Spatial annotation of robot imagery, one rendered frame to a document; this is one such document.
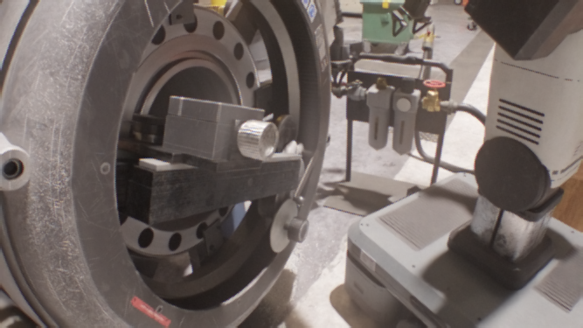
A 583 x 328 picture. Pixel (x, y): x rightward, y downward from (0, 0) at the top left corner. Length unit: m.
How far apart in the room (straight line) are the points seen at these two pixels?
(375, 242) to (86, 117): 0.73
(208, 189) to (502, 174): 0.55
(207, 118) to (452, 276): 0.65
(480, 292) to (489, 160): 0.28
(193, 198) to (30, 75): 0.23
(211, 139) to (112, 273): 0.18
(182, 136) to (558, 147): 0.61
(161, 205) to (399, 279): 0.60
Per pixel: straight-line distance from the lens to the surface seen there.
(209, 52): 0.67
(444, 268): 0.89
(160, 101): 0.89
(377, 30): 3.87
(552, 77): 0.68
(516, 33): 0.52
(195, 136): 0.41
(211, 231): 0.76
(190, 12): 0.62
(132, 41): 0.39
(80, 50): 0.36
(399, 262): 0.88
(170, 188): 0.43
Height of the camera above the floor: 0.87
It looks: 28 degrees down
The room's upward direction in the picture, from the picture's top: 3 degrees counter-clockwise
